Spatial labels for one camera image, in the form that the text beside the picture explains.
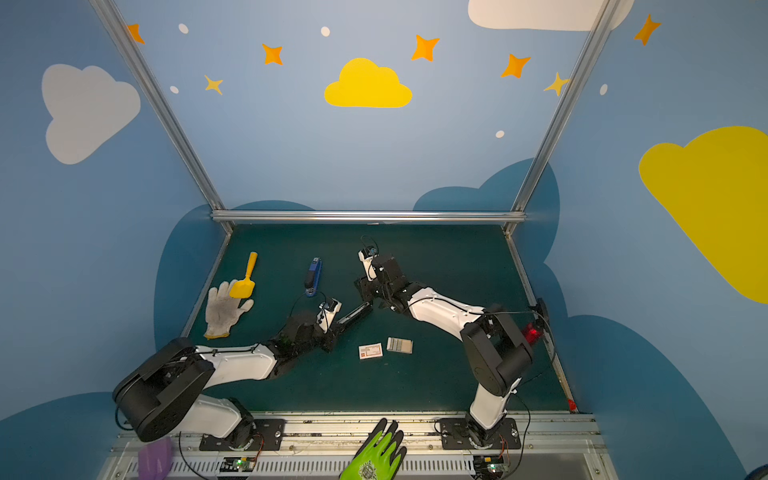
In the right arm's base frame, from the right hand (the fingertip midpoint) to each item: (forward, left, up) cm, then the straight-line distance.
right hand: (360, 278), depth 89 cm
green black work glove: (-43, -9, -12) cm, 46 cm away
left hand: (-11, +4, -9) cm, 15 cm away
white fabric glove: (-7, +45, -13) cm, 48 cm away
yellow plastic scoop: (+2, +42, -13) cm, 43 cm away
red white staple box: (-17, -5, -13) cm, 22 cm away
